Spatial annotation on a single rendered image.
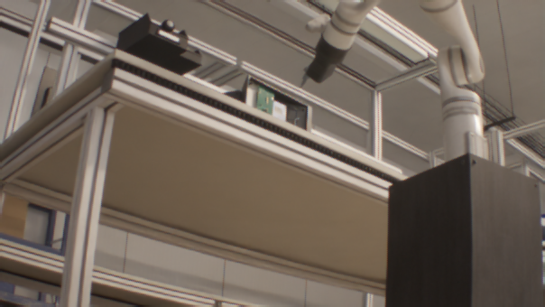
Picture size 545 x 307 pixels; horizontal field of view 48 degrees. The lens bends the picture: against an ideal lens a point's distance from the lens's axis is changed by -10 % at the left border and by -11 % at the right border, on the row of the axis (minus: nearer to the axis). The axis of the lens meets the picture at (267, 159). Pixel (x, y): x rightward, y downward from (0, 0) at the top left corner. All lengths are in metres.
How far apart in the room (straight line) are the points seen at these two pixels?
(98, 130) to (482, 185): 0.74
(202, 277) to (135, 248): 0.79
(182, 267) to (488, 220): 5.41
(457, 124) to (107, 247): 4.94
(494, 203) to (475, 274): 0.16
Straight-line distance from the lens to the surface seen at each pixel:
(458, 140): 1.40
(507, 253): 1.28
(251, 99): 1.75
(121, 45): 2.25
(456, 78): 1.49
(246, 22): 2.80
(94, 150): 1.29
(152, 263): 6.30
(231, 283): 6.83
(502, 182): 1.31
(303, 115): 1.87
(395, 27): 2.80
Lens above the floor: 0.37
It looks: 22 degrees up
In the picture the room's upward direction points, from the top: 4 degrees clockwise
